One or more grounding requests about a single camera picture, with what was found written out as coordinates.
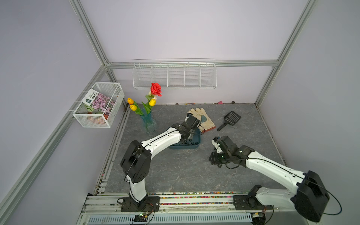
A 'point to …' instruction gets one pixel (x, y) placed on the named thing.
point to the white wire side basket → (85, 116)
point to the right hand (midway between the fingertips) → (210, 157)
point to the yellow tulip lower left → (133, 107)
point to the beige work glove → (205, 124)
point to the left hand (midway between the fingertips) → (186, 131)
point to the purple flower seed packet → (99, 101)
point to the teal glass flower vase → (150, 125)
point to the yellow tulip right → (152, 102)
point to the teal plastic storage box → (195, 141)
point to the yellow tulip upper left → (130, 101)
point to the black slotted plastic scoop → (232, 118)
